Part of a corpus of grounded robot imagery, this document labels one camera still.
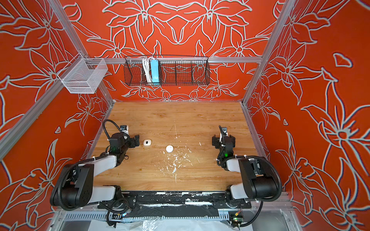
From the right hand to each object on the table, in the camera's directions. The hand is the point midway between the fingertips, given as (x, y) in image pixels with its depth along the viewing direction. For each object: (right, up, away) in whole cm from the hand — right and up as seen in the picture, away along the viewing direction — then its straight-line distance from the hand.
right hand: (221, 133), depth 92 cm
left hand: (-59, -1, 0) cm, 59 cm away
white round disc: (-34, -10, +1) cm, 36 cm away
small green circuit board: (+2, -39, -23) cm, 45 cm away
